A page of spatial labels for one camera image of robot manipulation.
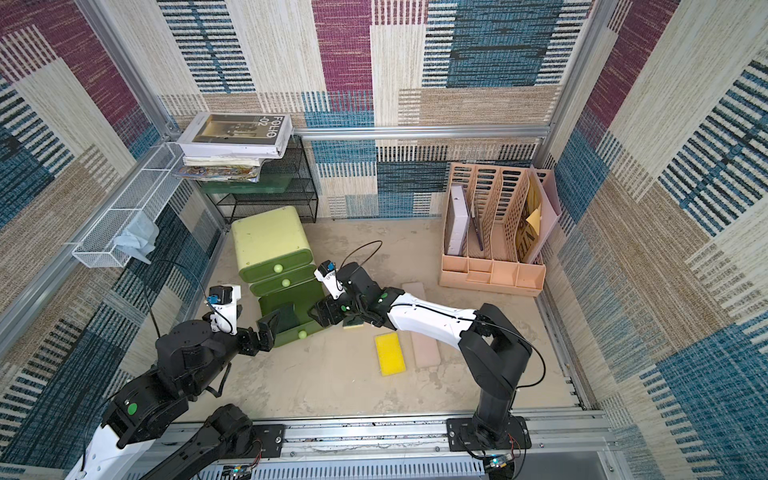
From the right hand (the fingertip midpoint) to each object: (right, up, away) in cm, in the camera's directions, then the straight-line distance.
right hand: (317, 304), depth 80 cm
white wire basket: (-46, +29, 0) cm, 55 cm away
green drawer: (-12, +5, +9) cm, 16 cm away
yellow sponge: (+10, -3, -6) cm, 12 cm away
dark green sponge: (-13, -7, +15) cm, 21 cm away
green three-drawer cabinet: (-17, +19, +10) cm, 27 cm away
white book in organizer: (+41, +24, +14) cm, 50 cm away
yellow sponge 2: (+19, -15, +5) cm, 25 cm away
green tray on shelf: (-19, +36, +18) cm, 44 cm away
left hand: (-9, +1, -14) cm, 17 cm away
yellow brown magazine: (+58, +22, +4) cm, 62 cm away
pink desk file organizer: (+59, +23, +33) cm, 72 cm away
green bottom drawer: (-8, -1, +16) cm, 18 cm away
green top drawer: (-12, +10, +3) cm, 16 cm away
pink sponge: (+29, -14, +5) cm, 33 cm away
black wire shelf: (-14, +36, +35) cm, 52 cm away
